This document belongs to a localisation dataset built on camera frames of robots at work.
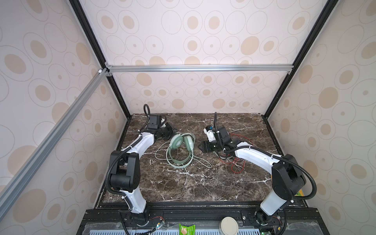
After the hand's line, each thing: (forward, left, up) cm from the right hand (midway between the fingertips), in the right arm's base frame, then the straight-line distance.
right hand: (202, 145), depth 88 cm
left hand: (+9, +12, +7) cm, 16 cm away
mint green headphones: (+1, +15, -11) cm, 19 cm away
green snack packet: (-42, +11, -9) cm, 44 cm away
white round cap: (-41, -10, -5) cm, 42 cm away
